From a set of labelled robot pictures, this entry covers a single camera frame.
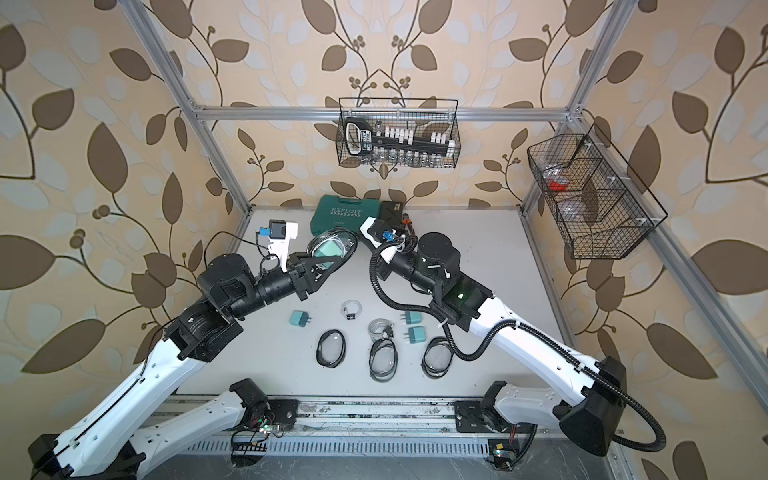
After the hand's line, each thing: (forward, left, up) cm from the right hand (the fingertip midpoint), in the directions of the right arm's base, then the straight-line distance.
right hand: (363, 231), depth 63 cm
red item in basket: (+20, -52, -7) cm, 57 cm away
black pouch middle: (-15, -2, -39) cm, 42 cm away
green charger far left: (-3, +23, -36) cm, 43 cm away
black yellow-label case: (+42, -6, -37) cm, 56 cm away
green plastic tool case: (+38, +11, -32) cm, 51 cm away
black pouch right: (-15, -18, -39) cm, 45 cm away
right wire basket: (+15, -59, -7) cm, 61 cm away
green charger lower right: (-8, -12, -37) cm, 40 cm away
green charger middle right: (-3, -11, -36) cm, 38 cm away
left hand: (-8, +5, +1) cm, 10 cm away
